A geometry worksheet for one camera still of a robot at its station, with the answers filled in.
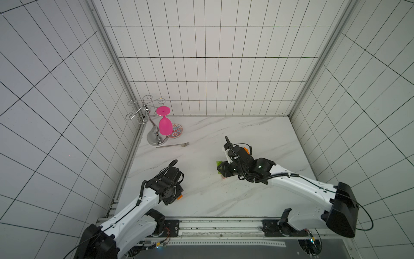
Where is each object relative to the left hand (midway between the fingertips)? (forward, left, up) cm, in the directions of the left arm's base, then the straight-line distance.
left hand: (177, 196), depth 81 cm
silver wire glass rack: (+38, +19, +24) cm, 49 cm away
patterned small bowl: (+44, +6, -1) cm, 44 cm away
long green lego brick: (+10, -21, +17) cm, 29 cm away
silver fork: (+33, +1, -2) cm, 33 cm away
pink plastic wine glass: (+35, +9, +16) cm, 39 cm away
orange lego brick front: (0, -2, -2) cm, 2 cm away
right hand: (+12, -21, +14) cm, 28 cm away
